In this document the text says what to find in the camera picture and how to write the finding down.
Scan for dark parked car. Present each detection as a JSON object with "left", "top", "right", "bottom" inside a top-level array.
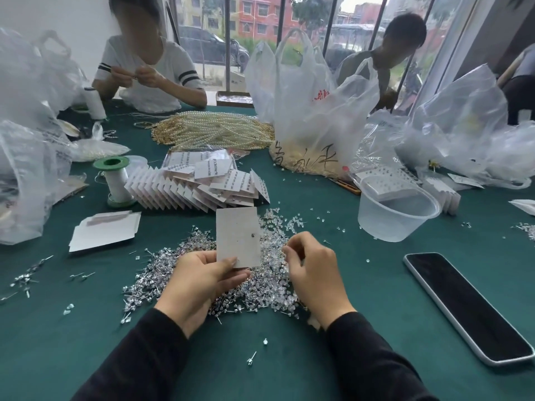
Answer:
[{"left": 177, "top": 25, "right": 250, "bottom": 71}]

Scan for clear plastic bowl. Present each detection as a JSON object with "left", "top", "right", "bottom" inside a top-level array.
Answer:
[{"left": 356, "top": 174, "right": 442, "bottom": 243}]

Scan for white thread cone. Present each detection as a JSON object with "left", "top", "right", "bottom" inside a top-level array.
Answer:
[{"left": 83, "top": 86, "right": 108, "bottom": 121}]

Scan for small bag of pearls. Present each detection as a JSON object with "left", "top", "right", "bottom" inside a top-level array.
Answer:
[{"left": 69, "top": 120, "right": 131, "bottom": 163}]

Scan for person's right hand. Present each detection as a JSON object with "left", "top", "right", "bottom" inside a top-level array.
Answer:
[{"left": 282, "top": 231, "right": 357, "bottom": 330}]

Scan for white red-printed plastic bag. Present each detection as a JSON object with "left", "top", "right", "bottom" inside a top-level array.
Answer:
[{"left": 0, "top": 27, "right": 91, "bottom": 121}]

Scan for pile of silver stud earrings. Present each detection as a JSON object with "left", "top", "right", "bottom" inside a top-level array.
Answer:
[{"left": 121, "top": 227, "right": 301, "bottom": 326}]

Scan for small scatter of silver studs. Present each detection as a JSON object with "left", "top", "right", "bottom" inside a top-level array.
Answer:
[{"left": 0, "top": 254, "right": 55, "bottom": 304}]

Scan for white earring card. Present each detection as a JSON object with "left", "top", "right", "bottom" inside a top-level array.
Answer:
[{"left": 215, "top": 206, "right": 262, "bottom": 269}]

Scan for heap of clear plastic bags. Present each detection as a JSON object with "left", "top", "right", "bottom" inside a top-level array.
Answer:
[{"left": 355, "top": 63, "right": 535, "bottom": 190}]

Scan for stack of white cards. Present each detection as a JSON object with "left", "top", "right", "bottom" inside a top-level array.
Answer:
[{"left": 68, "top": 211, "right": 142, "bottom": 253}]

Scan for white-edged smartphone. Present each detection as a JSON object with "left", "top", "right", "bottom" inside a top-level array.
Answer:
[{"left": 403, "top": 252, "right": 535, "bottom": 367}]

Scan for person's right forearm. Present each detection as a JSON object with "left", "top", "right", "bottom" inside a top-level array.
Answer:
[{"left": 325, "top": 311, "right": 440, "bottom": 401}]

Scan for person's left hand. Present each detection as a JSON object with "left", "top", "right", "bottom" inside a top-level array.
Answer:
[{"left": 153, "top": 250, "right": 252, "bottom": 339}]

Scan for clear plastic earring backs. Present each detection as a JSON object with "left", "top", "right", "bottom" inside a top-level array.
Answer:
[{"left": 257, "top": 207, "right": 310, "bottom": 314}]

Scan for person's left forearm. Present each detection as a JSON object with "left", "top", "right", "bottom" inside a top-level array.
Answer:
[{"left": 71, "top": 307, "right": 189, "bottom": 401}]

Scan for green spool of white thread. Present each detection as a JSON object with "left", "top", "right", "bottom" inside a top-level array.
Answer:
[{"left": 93, "top": 156, "right": 138, "bottom": 208}]

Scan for white handwritten plastic bag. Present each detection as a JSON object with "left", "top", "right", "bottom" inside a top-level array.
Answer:
[{"left": 244, "top": 28, "right": 381, "bottom": 179}]

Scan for large clear plastic bag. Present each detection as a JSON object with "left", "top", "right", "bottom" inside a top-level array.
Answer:
[{"left": 0, "top": 119, "right": 89, "bottom": 246}]

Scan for orange and black tool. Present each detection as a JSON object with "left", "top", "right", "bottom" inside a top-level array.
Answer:
[{"left": 328, "top": 177, "right": 362, "bottom": 195}]

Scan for row of white cards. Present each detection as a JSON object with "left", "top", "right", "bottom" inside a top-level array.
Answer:
[{"left": 124, "top": 149, "right": 271, "bottom": 213}]

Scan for pile of pearl strands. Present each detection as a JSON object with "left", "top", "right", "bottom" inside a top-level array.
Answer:
[{"left": 133, "top": 111, "right": 276, "bottom": 151}]

